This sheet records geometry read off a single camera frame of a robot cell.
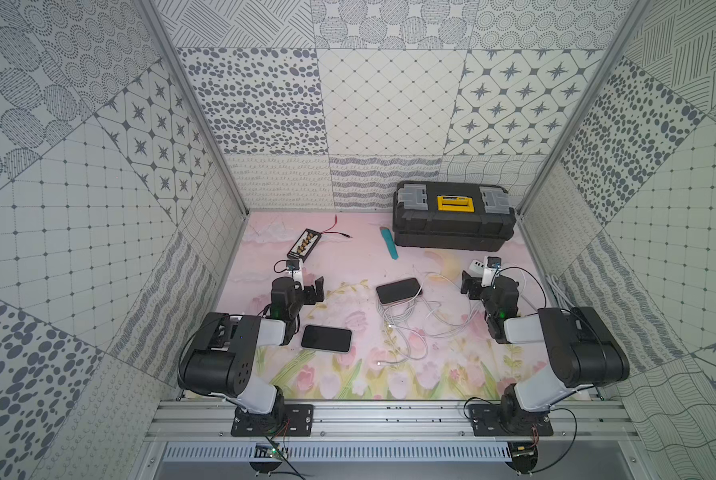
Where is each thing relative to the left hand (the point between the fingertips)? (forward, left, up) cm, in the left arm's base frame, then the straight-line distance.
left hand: (301, 273), depth 94 cm
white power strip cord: (-4, -86, -8) cm, 87 cm away
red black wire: (+25, -5, -8) cm, 27 cm away
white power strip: (+6, -58, -5) cm, 59 cm away
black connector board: (+16, +3, -5) cm, 17 cm away
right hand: (+2, -58, -2) cm, 58 cm away
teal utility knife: (+19, -29, -7) cm, 36 cm away
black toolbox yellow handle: (+18, -49, +9) cm, 53 cm away
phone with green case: (-17, -9, -11) cm, 22 cm away
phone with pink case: (-4, -31, -3) cm, 32 cm away
